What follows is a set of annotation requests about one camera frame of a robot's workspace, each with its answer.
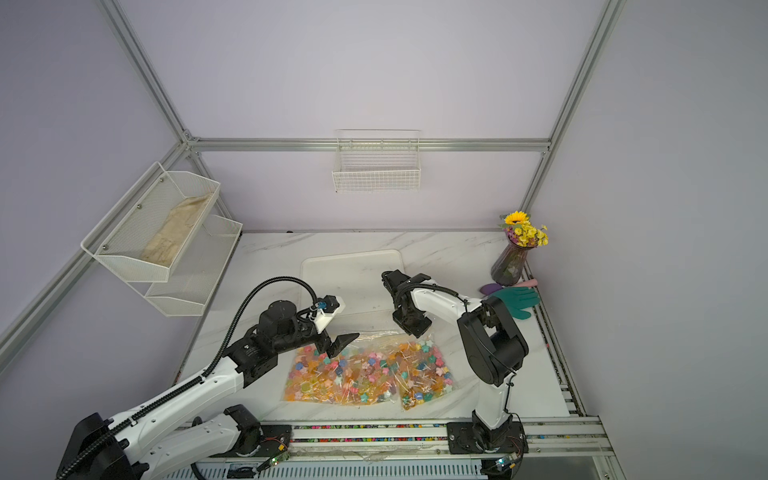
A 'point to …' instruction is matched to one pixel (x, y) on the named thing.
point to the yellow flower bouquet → (519, 230)
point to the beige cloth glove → (164, 245)
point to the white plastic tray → (357, 279)
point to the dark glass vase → (507, 268)
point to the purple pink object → (490, 288)
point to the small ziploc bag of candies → (416, 370)
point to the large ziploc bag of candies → (362, 373)
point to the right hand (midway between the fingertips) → (408, 330)
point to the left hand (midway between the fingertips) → (346, 322)
